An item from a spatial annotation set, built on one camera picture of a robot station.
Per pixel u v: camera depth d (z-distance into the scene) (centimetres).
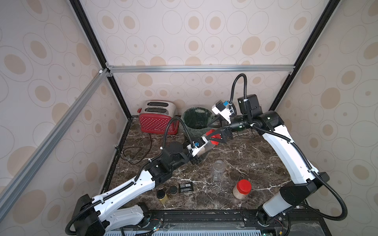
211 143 61
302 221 73
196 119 100
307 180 41
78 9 68
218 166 91
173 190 85
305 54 83
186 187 83
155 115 100
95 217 38
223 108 55
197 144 54
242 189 71
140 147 102
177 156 51
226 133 54
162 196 73
